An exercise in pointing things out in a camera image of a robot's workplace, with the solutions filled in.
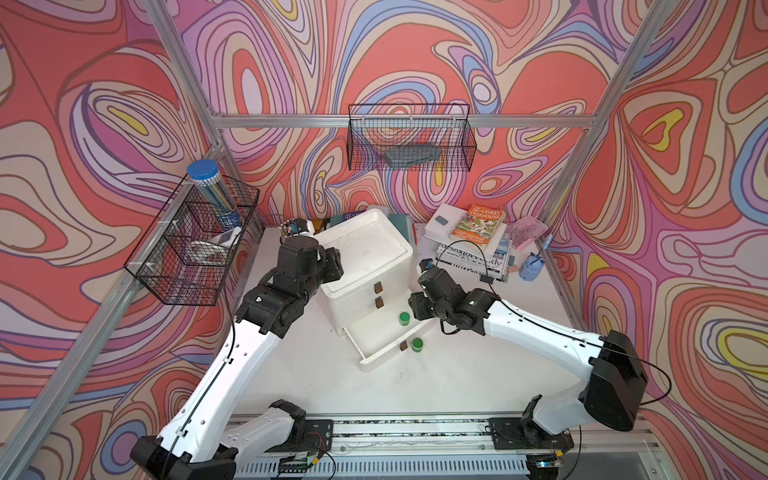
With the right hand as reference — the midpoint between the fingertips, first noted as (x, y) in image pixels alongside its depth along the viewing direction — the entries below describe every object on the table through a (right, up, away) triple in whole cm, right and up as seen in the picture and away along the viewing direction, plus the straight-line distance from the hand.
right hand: (421, 306), depth 82 cm
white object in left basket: (-54, +15, -10) cm, 57 cm away
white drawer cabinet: (-12, +13, 0) cm, 18 cm away
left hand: (-21, +15, -12) cm, 29 cm away
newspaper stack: (+29, +11, +22) cm, 38 cm away
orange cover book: (+23, +25, +22) cm, 41 cm away
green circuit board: (-33, -37, -10) cm, 50 cm away
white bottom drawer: (-11, -10, +7) cm, 17 cm away
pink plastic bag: (+46, +24, +36) cm, 63 cm away
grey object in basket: (-1, +49, +19) cm, 52 cm away
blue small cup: (+39, +10, +16) cm, 43 cm away
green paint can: (-4, -5, +7) cm, 10 cm away
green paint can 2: (-1, -12, +4) cm, 13 cm away
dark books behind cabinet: (-2, +28, +37) cm, 46 cm away
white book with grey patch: (+11, +27, +28) cm, 41 cm away
